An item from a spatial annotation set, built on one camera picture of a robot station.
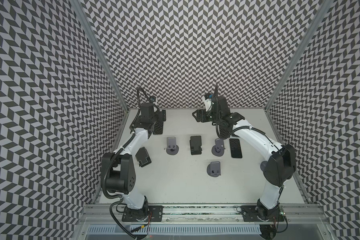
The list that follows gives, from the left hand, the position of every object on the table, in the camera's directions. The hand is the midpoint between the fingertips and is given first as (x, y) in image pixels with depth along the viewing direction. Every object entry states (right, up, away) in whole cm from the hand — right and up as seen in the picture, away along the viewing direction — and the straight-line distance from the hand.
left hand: (158, 110), depth 90 cm
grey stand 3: (+32, -34, -7) cm, 47 cm away
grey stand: (+8, -23, +1) cm, 25 cm away
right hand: (+23, -4, -6) cm, 24 cm away
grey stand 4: (+48, -25, -30) cm, 62 cm away
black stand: (+23, -21, +1) cm, 31 cm away
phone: (-3, -12, +14) cm, 19 cm away
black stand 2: (-8, -28, -6) cm, 29 cm away
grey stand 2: (+36, -25, +1) cm, 44 cm away
